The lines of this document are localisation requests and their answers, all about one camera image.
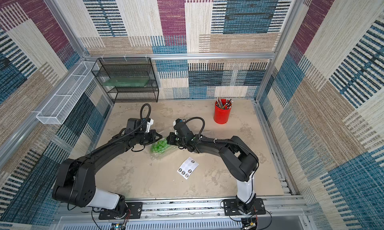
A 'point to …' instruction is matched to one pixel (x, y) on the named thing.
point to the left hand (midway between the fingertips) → (163, 136)
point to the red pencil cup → (221, 116)
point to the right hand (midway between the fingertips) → (168, 139)
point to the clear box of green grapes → (158, 148)
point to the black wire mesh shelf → (128, 67)
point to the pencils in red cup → (227, 105)
